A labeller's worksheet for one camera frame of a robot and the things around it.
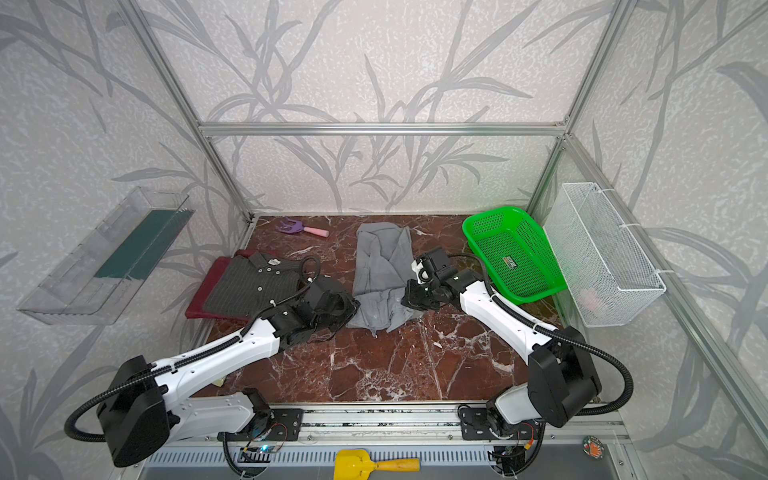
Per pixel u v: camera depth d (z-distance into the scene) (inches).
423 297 28.2
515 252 42.8
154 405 15.4
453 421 29.7
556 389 16.5
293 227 45.8
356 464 26.4
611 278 23.9
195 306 36.1
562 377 16.4
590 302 29.0
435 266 25.8
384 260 40.1
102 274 25.3
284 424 28.6
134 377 16.1
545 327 17.8
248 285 36.8
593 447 27.8
